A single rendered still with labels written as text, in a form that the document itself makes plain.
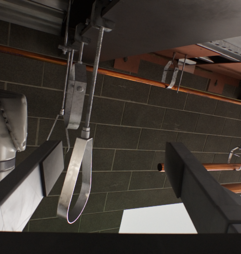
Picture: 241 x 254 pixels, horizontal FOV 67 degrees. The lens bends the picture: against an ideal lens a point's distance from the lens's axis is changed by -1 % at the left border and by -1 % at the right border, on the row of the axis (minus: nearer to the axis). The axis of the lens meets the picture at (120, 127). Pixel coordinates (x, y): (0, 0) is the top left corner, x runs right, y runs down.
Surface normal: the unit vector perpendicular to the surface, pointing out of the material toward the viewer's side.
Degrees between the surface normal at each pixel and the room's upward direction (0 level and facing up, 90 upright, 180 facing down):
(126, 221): 90
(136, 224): 90
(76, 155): 74
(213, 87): 90
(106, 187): 90
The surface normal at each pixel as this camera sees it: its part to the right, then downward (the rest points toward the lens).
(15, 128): 0.53, 0.18
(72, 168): -0.22, -0.13
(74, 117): 0.33, 0.47
